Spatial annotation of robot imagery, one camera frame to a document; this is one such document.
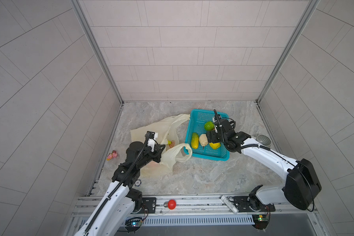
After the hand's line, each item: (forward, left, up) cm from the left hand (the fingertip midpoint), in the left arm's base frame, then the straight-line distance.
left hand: (167, 144), depth 75 cm
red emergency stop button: (-25, -3, -13) cm, 28 cm away
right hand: (+10, -25, -6) cm, 27 cm away
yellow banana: (+9, +1, -14) cm, 17 cm away
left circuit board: (-32, +14, -13) cm, 37 cm away
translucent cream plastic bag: (-5, -4, +4) cm, 7 cm away
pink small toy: (0, +33, -13) cm, 35 cm away
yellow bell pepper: (+5, -27, -12) cm, 30 cm away
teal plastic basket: (+26, -17, -15) cm, 34 cm away
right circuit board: (-31, -45, -16) cm, 57 cm away
